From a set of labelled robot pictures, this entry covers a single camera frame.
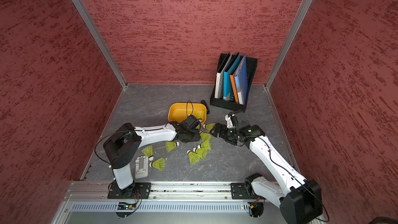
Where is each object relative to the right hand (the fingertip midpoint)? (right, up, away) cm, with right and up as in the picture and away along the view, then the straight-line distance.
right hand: (216, 138), depth 78 cm
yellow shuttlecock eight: (-12, -13, +7) cm, 19 cm away
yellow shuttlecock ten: (-30, -13, 0) cm, 33 cm away
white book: (+3, +31, +12) cm, 33 cm away
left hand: (-11, -4, +12) cm, 17 cm away
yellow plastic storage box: (-24, +11, +26) cm, 37 cm away
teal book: (+7, +31, +12) cm, 34 cm away
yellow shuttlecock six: (-25, -6, +7) cm, 27 cm away
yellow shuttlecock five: (-5, -4, +13) cm, 14 cm away
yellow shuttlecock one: (-3, +3, +16) cm, 17 cm away
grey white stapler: (-39, -17, +1) cm, 43 cm away
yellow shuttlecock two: (-9, +10, +20) cm, 24 cm away
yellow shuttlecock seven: (-5, -6, +7) cm, 11 cm away
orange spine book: (+12, +28, +13) cm, 33 cm away
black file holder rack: (+27, +44, +27) cm, 58 cm away
